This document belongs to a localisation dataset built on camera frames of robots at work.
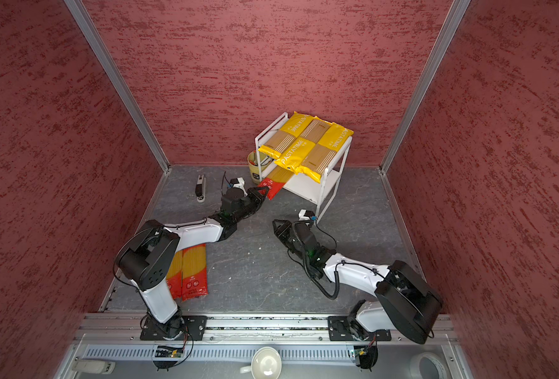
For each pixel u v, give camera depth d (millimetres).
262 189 880
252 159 1074
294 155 758
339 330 737
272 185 901
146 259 481
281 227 757
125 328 758
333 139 815
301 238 613
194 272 840
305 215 781
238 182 852
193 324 751
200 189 1061
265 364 681
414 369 683
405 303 421
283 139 812
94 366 645
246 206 747
